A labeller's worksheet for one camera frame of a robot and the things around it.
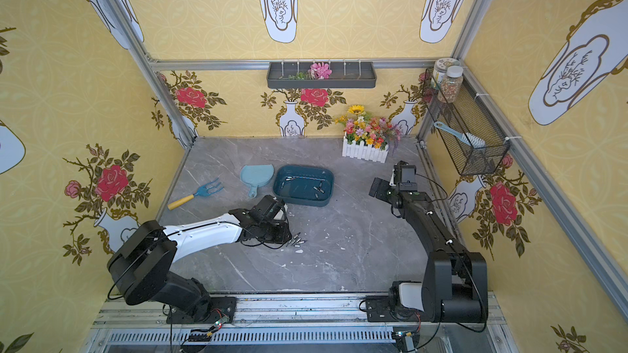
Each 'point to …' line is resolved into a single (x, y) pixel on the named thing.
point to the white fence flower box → (366, 136)
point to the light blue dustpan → (257, 176)
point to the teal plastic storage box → (303, 185)
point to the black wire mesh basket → (466, 114)
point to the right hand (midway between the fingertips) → (389, 187)
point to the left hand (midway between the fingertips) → (282, 233)
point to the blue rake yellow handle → (203, 190)
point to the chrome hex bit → (299, 241)
